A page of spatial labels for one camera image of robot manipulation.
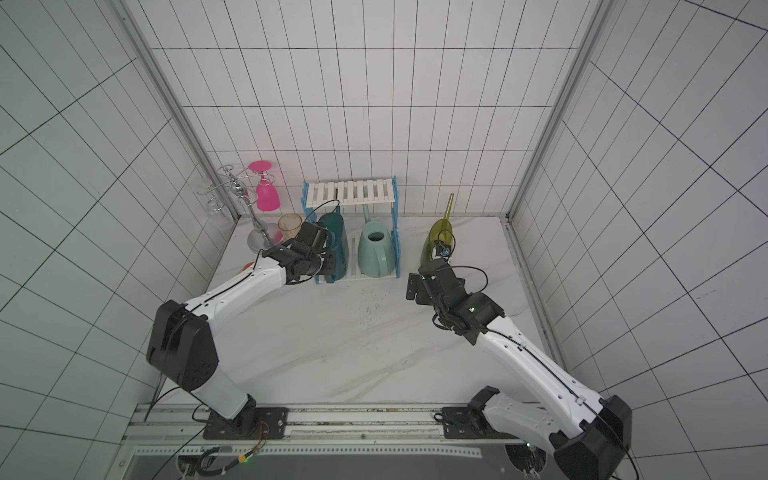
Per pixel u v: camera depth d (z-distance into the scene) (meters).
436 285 0.54
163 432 0.73
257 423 0.71
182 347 0.44
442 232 1.11
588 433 0.37
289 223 1.01
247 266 1.00
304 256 0.64
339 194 0.89
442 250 0.65
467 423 0.66
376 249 0.89
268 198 1.05
